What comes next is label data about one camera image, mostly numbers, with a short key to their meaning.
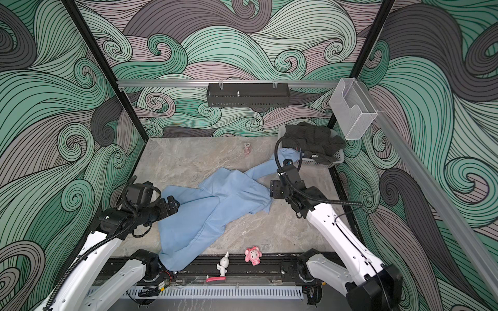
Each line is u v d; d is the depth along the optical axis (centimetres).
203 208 86
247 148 110
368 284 36
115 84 93
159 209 65
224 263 73
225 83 93
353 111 78
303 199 50
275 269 74
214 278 67
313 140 110
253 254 74
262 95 95
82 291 39
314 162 93
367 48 81
